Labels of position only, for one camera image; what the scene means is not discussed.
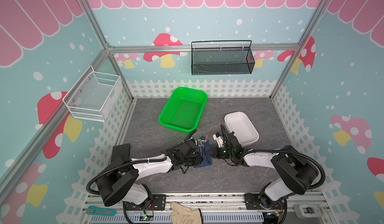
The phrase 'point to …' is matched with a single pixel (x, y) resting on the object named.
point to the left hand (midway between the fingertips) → (202, 162)
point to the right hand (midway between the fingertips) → (204, 152)
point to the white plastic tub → (238, 123)
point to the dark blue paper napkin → (206, 157)
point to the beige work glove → (182, 215)
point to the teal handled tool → (92, 210)
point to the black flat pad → (120, 153)
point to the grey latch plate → (306, 211)
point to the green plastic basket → (184, 110)
